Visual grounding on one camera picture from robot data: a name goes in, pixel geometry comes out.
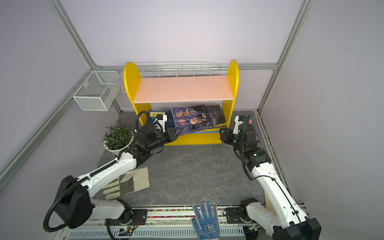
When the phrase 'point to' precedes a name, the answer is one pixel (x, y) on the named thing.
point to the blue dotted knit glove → (206, 228)
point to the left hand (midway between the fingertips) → (183, 131)
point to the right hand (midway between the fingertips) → (223, 131)
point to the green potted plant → (118, 136)
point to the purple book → (191, 119)
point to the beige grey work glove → (137, 179)
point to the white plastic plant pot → (116, 152)
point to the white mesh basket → (96, 92)
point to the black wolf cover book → (216, 114)
